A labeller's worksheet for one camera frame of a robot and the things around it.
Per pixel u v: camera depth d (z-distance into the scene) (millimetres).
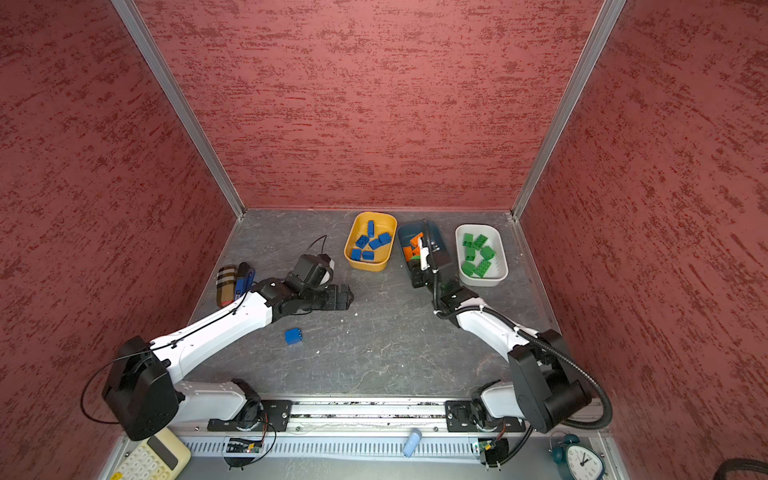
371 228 1165
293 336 874
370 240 1106
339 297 743
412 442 689
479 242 1095
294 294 597
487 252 1047
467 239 1099
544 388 426
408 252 1078
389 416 757
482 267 1029
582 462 654
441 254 742
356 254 1086
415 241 1098
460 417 737
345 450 775
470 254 1055
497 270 1029
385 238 1099
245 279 974
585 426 427
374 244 1097
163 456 677
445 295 664
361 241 1091
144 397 409
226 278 972
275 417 741
